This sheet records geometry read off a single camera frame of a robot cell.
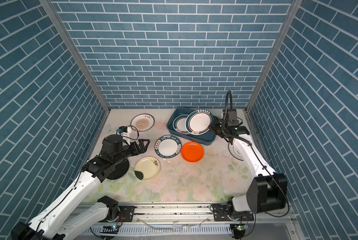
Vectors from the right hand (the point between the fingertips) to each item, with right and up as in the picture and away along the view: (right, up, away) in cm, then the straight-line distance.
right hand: (207, 122), depth 84 cm
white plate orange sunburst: (-46, 0, +28) cm, 54 cm away
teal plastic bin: (+2, -11, +17) cm, 20 cm away
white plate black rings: (+20, -18, +13) cm, 30 cm away
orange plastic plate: (-8, -20, +14) cm, 25 cm away
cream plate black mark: (-35, -27, +6) cm, 44 cm away
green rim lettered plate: (-24, -16, +16) cm, 33 cm away
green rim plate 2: (-5, 0, +7) cm, 8 cm away
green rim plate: (-17, -1, +26) cm, 32 cm away
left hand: (-34, -10, -7) cm, 36 cm away
